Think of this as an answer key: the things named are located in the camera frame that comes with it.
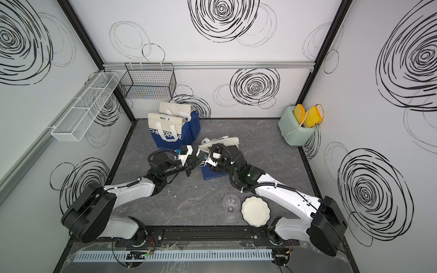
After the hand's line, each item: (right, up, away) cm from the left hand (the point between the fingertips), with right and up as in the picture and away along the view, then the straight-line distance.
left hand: (203, 158), depth 77 cm
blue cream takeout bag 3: (-9, +14, +20) cm, 26 cm away
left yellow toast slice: (+53, +24, +19) cm, 61 cm away
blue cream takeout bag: (+4, -4, -10) cm, 12 cm away
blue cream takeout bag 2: (-20, +12, +11) cm, 26 cm away
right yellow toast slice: (+61, +21, +19) cm, 67 cm away
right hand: (+3, +4, -4) cm, 7 cm away
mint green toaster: (+51, +11, +20) cm, 56 cm away
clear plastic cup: (+14, -23, +6) cm, 27 cm away
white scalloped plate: (+25, -26, +3) cm, 36 cm away
